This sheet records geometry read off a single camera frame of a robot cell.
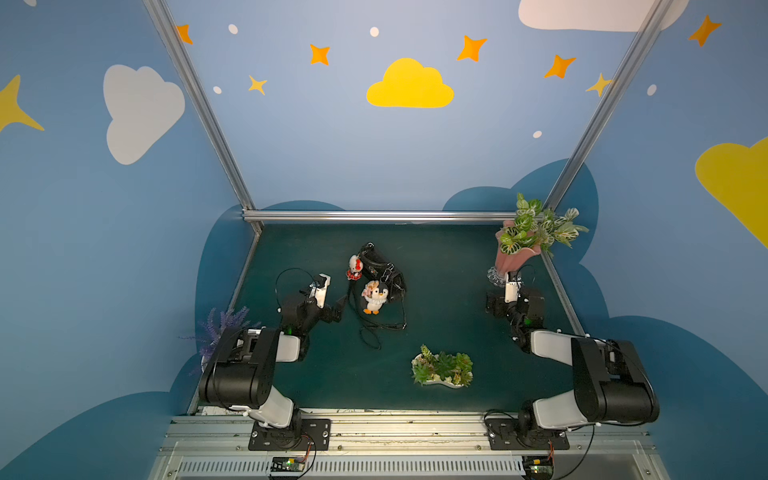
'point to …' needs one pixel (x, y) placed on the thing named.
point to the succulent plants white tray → (454, 371)
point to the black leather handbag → (379, 267)
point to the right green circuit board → (538, 467)
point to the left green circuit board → (287, 464)
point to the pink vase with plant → (532, 232)
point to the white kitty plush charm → (355, 271)
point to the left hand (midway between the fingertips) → (331, 287)
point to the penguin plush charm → (375, 295)
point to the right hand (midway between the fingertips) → (507, 289)
